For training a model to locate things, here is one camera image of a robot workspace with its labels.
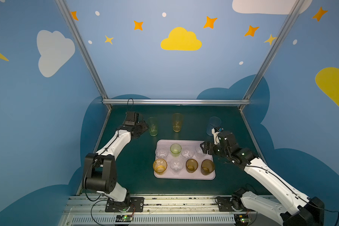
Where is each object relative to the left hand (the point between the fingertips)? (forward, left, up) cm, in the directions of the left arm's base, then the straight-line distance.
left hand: (148, 125), depth 91 cm
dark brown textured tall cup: (-23, -38, -11) cm, 46 cm away
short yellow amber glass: (-22, -8, -13) cm, 27 cm away
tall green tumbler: (+4, -2, -6) cm, 8 cm away
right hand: (-14, -37, +2) cm, 40 cm away
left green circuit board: (-49, +8, -14) cm, 52 cm away
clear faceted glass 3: (-21, -19, -14) cm, 32 cm away
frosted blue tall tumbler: (+6, -45, -1) cm, 45 cm away
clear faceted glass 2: (-14, -26, -9) cm, 31 cm away
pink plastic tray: (-19, -22, -10) cm, 31 cm away
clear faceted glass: (-13, -9, -13) cm, 21 cm away
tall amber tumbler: (+7, -19, -5) cm, 21 cm away
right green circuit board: (-48, -53, -14) cm, 73 cm away
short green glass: (-11, -18, -12) cm, 24 cm away
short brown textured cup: (-21, -28, -12) cm, 37 cm away
